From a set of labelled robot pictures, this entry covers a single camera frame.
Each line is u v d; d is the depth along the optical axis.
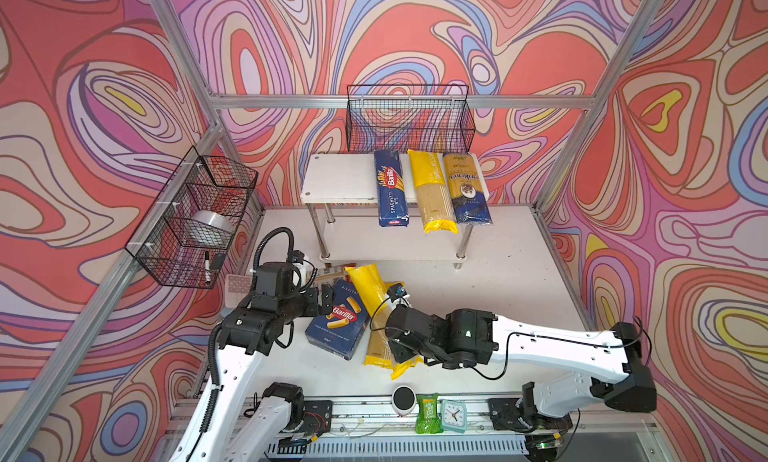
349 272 0.75
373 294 0.70
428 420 0.73
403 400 0.72
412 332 0.46
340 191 0.77
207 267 0.72
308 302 0.63
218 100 0.86
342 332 0.80
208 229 0.70
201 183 0.75
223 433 0.39
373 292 0.73
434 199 0.72
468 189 0.74
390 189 0.72
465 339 0.45
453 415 0.72
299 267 0.64
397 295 0.59
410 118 0.96
